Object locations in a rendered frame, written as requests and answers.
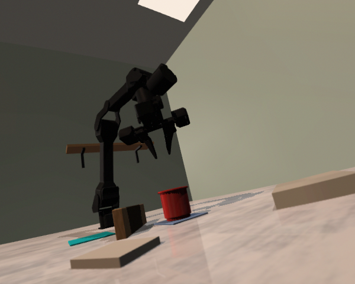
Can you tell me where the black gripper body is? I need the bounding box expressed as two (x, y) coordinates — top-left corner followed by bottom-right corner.
(118, 107), (190, 146)

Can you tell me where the tan rectangular block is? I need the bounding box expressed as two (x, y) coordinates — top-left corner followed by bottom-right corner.
(272, 170), (355, 210)

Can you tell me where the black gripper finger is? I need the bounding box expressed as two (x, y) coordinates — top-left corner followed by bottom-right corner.
(134, 131), (157, 159)
(162, 121), (177, 154)

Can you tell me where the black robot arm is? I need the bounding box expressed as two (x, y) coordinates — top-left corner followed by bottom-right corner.
(92, 63), (178, 230)

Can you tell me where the tan flat slab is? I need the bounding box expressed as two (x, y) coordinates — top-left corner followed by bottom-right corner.
(70, 236), (161, 269)

